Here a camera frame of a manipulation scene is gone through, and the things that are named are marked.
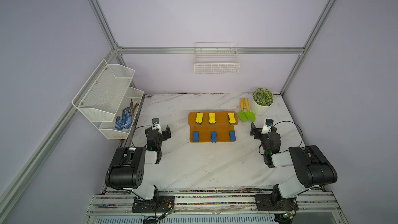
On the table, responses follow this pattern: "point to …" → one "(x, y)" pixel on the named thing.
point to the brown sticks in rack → (132, 108)
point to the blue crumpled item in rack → (124, 122)
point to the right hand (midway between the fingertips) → (260, 125)
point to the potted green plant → (262, 101)
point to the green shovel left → (242, 114)
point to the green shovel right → (249, 114)
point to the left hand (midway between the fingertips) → (159, 127)
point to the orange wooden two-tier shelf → (212, 126)
